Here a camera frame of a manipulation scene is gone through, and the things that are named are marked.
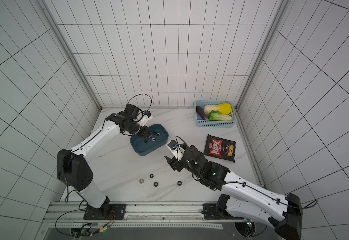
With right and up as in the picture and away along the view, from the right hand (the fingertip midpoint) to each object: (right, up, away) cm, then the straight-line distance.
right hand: (166, 152), depth 70 cm
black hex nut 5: (+7, -20, +11) cm, 24 cm away
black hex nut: (-10, +6, +31) cm, 33 cm away
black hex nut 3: (-10, -17, +15) cm, 25 cm away
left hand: (-13, +6, +15) cm, 21 cm away
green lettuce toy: (+34, +19, +34) cm, 51 cm away
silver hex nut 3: (-15, -19, +13) cm, 28 cm away
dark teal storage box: (-18, -1, +25) cm, 31 cm away
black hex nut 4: (-7, -20, +11) cm, 24 cm away
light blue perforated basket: (+23, +14, +34) cm, 43 cm away
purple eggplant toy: (+25, +21, +44) cm, 54 cm away
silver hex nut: (-8, +5, +33) cm, 34 cm away
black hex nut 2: (-16, +1, +30) cm, 35 cm away
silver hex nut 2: (-11, +2, +30) cm, 32 cm away
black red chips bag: (+34, -3, +25) cm, 42 cm away
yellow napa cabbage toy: (+42, +24, +39) cm, 62 cm away
